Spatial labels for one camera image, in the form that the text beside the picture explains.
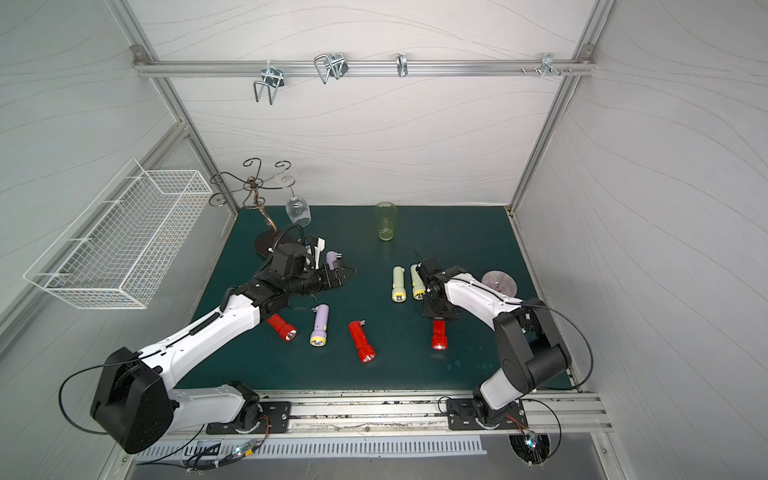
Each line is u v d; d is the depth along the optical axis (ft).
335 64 2.50
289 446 2.31
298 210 2.97
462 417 2.40
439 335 2.76
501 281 3.14
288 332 2.80
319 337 2.76
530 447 2.36
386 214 3.50
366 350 2.73
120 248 2.26
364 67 2.57
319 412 2.46
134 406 1.30
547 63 2.51
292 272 2.06
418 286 3.13
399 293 3.04
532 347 1.47
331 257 3.23
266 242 3.50
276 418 2.41
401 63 2.56
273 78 2.57
